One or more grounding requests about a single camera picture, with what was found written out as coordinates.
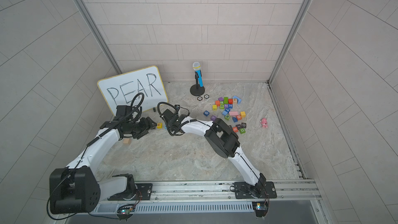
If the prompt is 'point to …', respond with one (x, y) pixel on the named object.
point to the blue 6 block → (206, 113)
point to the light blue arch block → (239, 100)
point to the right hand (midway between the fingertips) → (173, 124)
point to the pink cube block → (233, 113)
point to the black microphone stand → (196, 89)
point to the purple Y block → (213, 117)
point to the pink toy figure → (264, 122)
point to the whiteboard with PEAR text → (119, 90)
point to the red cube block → (230, 101)
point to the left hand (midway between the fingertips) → (155, 124)
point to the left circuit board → (125, 211)
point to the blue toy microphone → (196, 66)
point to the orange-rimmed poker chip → (199, 98)
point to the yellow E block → (159, 125)
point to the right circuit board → (260, 207)
